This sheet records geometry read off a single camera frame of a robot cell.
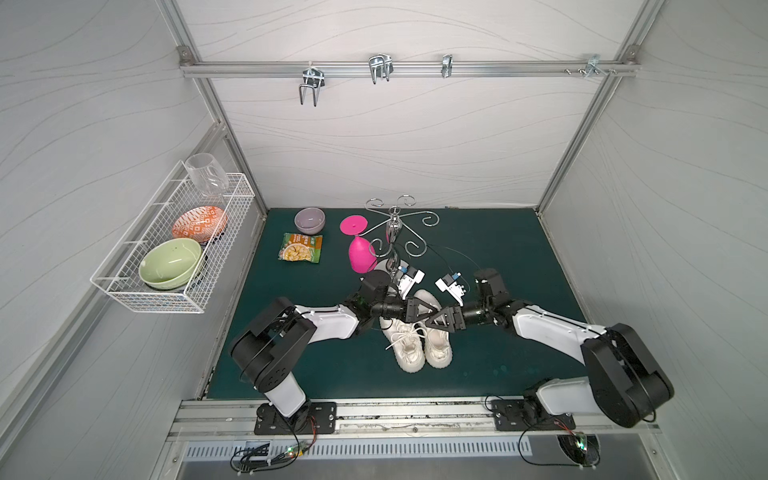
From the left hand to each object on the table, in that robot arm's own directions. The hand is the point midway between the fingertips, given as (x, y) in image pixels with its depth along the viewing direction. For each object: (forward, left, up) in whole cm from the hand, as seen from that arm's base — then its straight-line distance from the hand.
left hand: (437, 315), depth 77 cm
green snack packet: (+31, +46, -12) cm, 57 cm away
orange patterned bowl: (+13, +59, +20) cm, 63 cm away
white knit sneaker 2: (-3, -1, -11) cm, 12 cm away
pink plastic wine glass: (+16, +21, +4) cm, 27 cm away
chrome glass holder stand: (+19, +10, +12) cm, 25 cm away
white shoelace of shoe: (-3, +9, -7) cm, 12 cm away
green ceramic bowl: (0, +59, +20) cm, 63 cm away
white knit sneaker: (-5, +7, -9) cm, 13 cm away
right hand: (0, +2, -4) cm, 4 cm away
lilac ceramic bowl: (+42, +44, -9) cm, 62 cm away
